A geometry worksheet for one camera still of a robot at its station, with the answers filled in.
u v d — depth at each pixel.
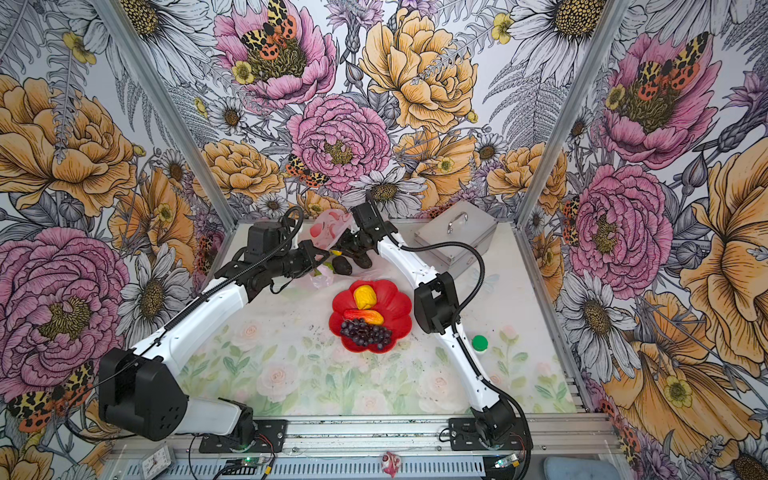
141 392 0.41
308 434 0.76
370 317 0.91
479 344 0.79
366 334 0.87
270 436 0.74
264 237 0.62
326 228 0.99
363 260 1.05
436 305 0.66
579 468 0.67
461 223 1.00
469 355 0.66
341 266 1.03
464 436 0.73
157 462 0.69
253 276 0.59
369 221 0.83
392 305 0.96
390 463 0.67
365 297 0.94
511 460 0.71
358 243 0.87
